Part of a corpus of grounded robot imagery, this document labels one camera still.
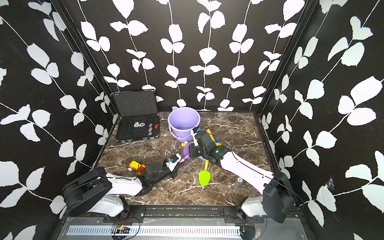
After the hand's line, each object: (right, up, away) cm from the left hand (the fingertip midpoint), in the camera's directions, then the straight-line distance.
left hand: (183, 158), depth 83 cm
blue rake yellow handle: (-2, +6, +16) cm, 17 cm away
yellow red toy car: (-27, -6, +3) cm, 28 cm away
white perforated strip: (-27, -33, -11) cm, 44 cm away
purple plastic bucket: (-4, +21, +25) cm, 33 cm away
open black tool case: (-37, +22, +29) cm, 52 cm away
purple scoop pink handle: (+2, +4, -1) cm, 4 cm away
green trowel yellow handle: (+12, -12, +5) cm, 18 cm away
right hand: (+3, +8, -2) cm, 8 cm away
